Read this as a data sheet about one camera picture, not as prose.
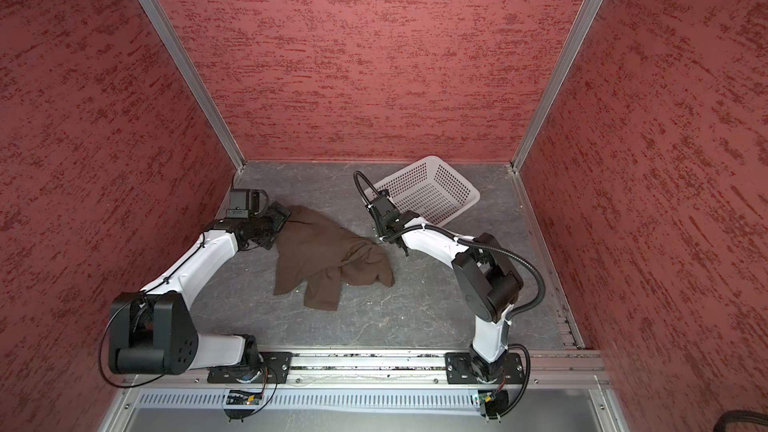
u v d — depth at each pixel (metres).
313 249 0.88
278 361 0.76
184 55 0.89
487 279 0.48
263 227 0.74
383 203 0.73
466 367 0.74
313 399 0.77
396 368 0.76
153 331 0.42
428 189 1.13
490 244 0.50
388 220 0.71
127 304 0.42
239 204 0.67
